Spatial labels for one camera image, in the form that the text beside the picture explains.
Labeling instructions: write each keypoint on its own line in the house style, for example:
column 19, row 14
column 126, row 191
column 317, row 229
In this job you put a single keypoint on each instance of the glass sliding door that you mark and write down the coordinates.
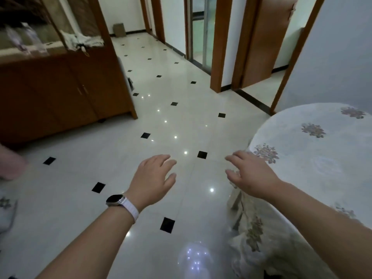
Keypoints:
column 203, row 34

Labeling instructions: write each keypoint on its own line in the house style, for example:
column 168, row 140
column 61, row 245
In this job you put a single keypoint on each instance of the dining table with floral cloth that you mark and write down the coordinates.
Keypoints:
column 299, row 159

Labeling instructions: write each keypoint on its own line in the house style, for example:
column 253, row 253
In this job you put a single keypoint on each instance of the brown cardboard box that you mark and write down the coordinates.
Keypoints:
column 119, row 29

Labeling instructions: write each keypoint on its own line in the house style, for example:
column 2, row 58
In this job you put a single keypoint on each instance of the person's left hand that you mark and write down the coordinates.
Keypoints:
column 148, row 183

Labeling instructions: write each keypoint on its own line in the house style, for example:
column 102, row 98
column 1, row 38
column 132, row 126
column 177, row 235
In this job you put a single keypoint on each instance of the pink rolled mat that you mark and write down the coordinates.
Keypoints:
column 11, row 164

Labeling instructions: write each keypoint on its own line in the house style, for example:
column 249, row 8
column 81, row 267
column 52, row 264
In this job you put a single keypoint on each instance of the brown door frame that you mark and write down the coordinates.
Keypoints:
column 158, row 20
column 221, row 40
column 297, row 55

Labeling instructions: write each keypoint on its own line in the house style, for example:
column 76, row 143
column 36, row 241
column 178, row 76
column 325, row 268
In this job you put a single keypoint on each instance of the open brown wooden door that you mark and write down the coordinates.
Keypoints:
column 267, row 40

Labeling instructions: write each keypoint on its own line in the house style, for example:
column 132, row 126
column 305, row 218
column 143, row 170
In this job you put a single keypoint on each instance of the smartwatch with white band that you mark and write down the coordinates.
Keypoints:
column 114, row 199

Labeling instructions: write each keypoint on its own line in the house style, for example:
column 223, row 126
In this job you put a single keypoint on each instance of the person's right hand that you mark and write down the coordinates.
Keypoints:
column 255, row 177

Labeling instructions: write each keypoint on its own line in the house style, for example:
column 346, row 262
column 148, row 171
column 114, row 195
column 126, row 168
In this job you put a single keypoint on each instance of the white crumpled cloth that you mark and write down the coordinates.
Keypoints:
column 81, row 40

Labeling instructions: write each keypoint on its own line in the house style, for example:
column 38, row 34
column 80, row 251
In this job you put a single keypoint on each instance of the large wooden display cabinet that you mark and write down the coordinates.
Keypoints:
column 58, row 90

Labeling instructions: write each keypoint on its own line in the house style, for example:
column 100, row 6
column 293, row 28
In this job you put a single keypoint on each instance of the clear plastic bottle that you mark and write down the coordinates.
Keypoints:
column 16, row 40
column 33, row 37

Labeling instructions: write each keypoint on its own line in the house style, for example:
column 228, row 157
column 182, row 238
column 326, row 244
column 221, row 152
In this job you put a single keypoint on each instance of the person's left forearm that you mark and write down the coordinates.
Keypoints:
column 87, row 249

